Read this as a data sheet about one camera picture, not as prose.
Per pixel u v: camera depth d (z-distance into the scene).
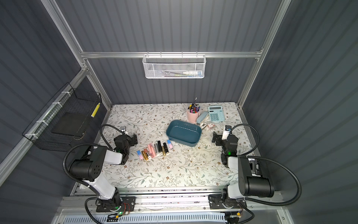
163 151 0.92
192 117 1.05
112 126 0.81
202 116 1.07
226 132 0.80
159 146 0.94
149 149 0.94
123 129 0.85
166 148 0.94
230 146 0.70
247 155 0.68
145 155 0.91
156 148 0.94
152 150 0.92
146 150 0.93
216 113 1.12
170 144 0.96
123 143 0.75
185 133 1.04
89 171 0.47
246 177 0.45
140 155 0.91
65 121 0.74
